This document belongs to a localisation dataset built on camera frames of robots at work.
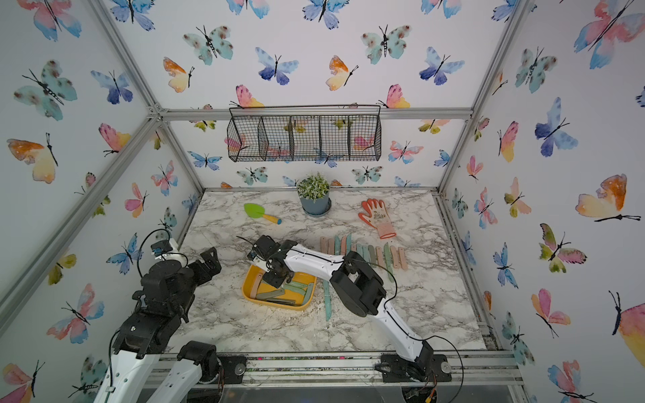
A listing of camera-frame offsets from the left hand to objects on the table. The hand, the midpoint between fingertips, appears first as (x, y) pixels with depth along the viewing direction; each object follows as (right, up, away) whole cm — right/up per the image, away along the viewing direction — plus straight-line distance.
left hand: (204, 254), depth 72 cm
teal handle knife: (+49, -3, +29) cm, 57 cm away
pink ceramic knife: (+41, -1, +30) cm, 50 cm away
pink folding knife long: (+45, -2, +29) cm, 54 cm away
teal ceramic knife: (+35, -19, +17) cm, 43 cm away
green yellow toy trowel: (+3, +13, +43) cm, 45 cm away
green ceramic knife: (+58, -7, +24) cm, 63 cm away
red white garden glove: (+56, +10, +37) cm, 68 cm away
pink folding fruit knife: (+33, -1, +30) cm, 44 cm away
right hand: (+16, -11, +20) cm, 27 cm away
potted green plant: (+29, +20, +28) cm, 45 cm away
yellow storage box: (+23, -17, +16) cm, 32 cm away
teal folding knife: (+47, -3, +29) cm, 55 cm away
